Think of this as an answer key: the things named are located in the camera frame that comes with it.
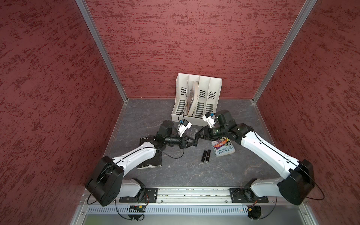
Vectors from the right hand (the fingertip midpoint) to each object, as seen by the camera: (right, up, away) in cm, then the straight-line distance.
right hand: (196, 139), depth 74 cm
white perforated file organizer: (+13, +32, +32) cm, 47 cm away
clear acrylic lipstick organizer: (-3, +3, +4) cm, 6 cm away
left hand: (-1, -3, 0) cm, 3 cm away
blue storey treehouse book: (+19, -8, +16) cm, 26 cm away
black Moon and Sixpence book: (-25, -16, +10) cm, 31 cm away
